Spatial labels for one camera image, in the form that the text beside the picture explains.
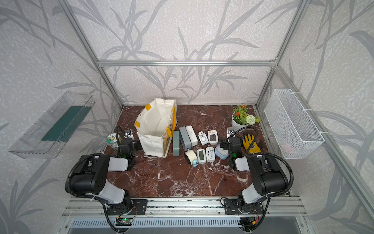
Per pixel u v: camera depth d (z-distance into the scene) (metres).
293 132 0.62
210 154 0.90
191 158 0.86
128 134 0.81
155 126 1.05
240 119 0.94
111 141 0.90
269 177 0.45
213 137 0.97
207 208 0.75
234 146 0.71
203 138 0.90
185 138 0.91
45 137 0.63
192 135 0.94
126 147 0.71
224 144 0.86
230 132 0.80
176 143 0.88
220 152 0.89
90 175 0.46
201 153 0.91
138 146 0.84
